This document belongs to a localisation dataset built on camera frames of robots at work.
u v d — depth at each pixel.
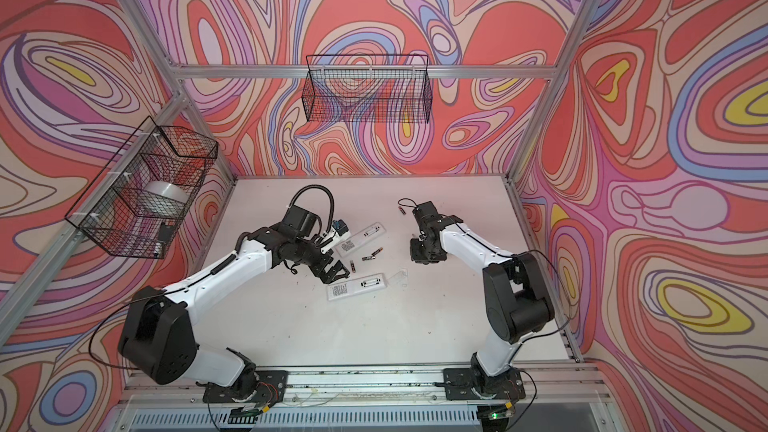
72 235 0.60
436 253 0.74
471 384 0.72
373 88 0.96
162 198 0.70
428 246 0.77
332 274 0.73
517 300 0.46
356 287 0.89
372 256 0.97
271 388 0.73
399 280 0.91
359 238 1.00
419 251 0.82
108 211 0.67
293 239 0.65
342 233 0.75
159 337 0.42
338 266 0.74
